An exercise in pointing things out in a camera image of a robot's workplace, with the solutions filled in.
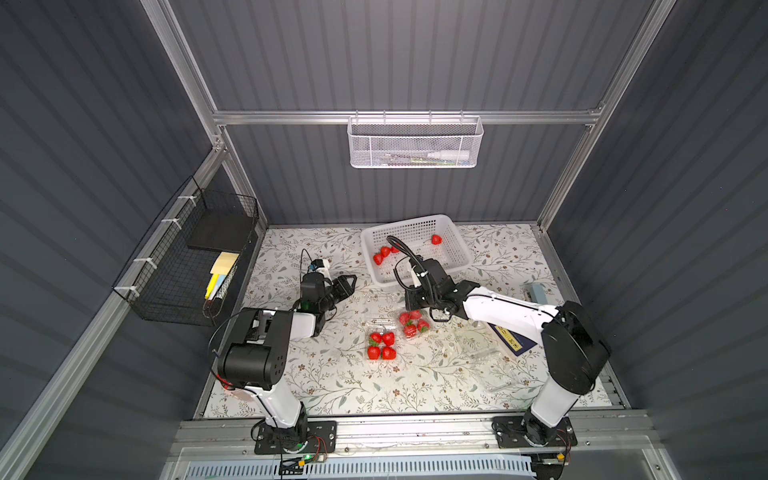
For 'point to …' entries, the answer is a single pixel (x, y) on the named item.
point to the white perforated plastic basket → (386, 265)
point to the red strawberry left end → (378, 258)
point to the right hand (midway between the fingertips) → (407, 294)
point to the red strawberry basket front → (373, 352)
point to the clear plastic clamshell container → (414, 324)
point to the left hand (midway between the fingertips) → (357, 280)
